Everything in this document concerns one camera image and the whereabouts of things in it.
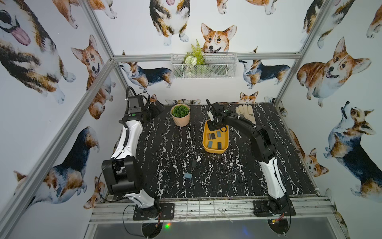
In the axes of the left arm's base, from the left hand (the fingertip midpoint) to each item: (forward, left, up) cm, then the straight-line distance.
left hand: (161, 105), depth 85 cm
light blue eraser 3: (-32, -15, -25) cm, 43 cm away
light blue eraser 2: (-3, -35, -26) cm, 44 cm away
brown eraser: (-6, -30, -25) cm, 39 cm away
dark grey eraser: (-24, -18, -26) cm, 39 cm away
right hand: (-2, -28, -18) cm, 33 cm away
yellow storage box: (-10, -32, -26) cm, 42 cm away
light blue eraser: (-11, -28, -26) cm, 40 cm away
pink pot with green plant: (+7, -9, -15) cm, 19 cm away
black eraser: (-12, -35, -25) cm, 45 cm away
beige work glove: (+17, -60, -26) cm, 67 cm away
